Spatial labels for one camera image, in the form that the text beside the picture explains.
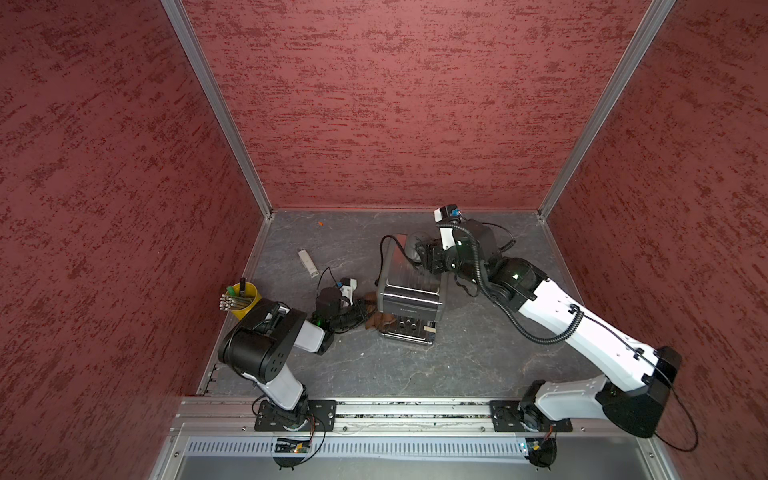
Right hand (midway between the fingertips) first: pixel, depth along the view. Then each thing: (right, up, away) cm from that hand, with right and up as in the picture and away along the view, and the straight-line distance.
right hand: (423, 252), depth 71 cm
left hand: (-11, -19, +18) cm, 29 cm away
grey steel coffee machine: (-4, -9, -5) cm, 11 cm away
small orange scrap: (-37, +9, +46) cm, 60 cm away
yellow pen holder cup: (-52, -15, +15) cm, 57 cm away
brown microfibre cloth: (-12, -20, +14) cm, 28 cm away
